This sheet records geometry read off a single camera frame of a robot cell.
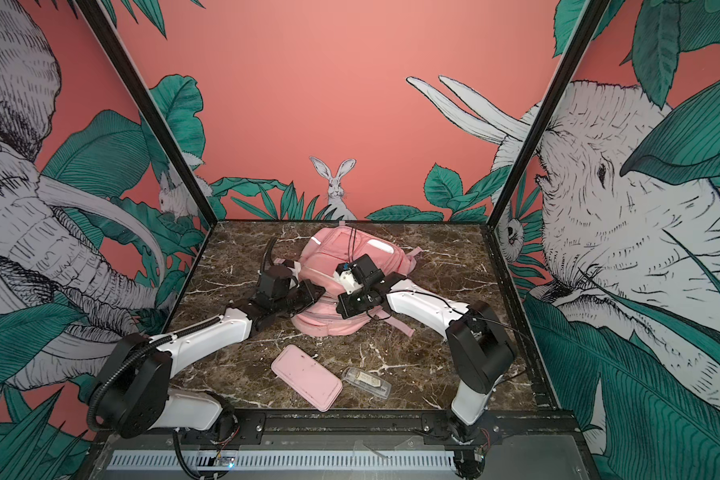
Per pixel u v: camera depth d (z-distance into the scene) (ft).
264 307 2.17
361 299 2.44
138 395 1.36
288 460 2.30
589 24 2.33
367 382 2.63
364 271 2.28
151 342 1.51
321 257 3.31
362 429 2.46
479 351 1.52
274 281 2.16
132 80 2.62
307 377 2.64
